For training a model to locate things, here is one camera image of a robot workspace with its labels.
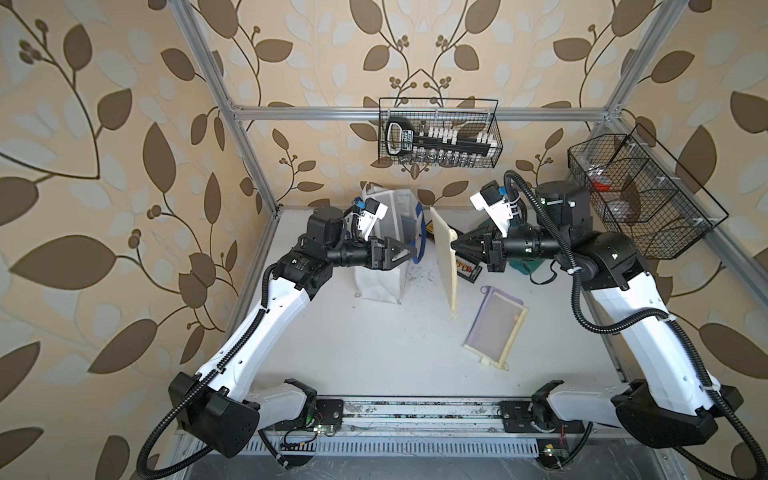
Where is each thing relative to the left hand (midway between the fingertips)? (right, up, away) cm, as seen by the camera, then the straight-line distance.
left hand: (403, 248), depth 64 cm
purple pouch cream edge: (+29, -25, +26) cm, 46 cm away
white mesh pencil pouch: (0, +8, +28) cm, 29 cm away
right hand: (+10, +1, -6) cm, 11 cm away
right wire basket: (+64, +17, +17) cm, 68 cm away
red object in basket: (+56, +16, +18) cm, 61 cm away
